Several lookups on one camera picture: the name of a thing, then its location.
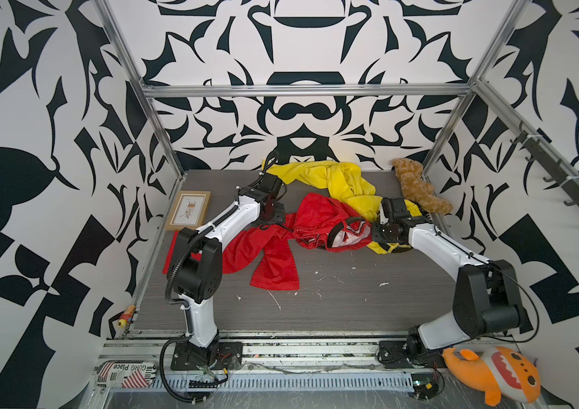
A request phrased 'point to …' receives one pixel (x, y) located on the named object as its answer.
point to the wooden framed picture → (189, 210)
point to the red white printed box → (124, 374)
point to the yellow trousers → (346, 182)
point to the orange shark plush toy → (501, 371)
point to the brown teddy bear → (416, 189)
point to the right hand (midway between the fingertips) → (378, 228)
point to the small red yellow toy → (126, 317)
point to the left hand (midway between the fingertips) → (271, 214)
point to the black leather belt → (339, 227)
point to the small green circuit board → (425, 385)
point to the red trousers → (321, 221)
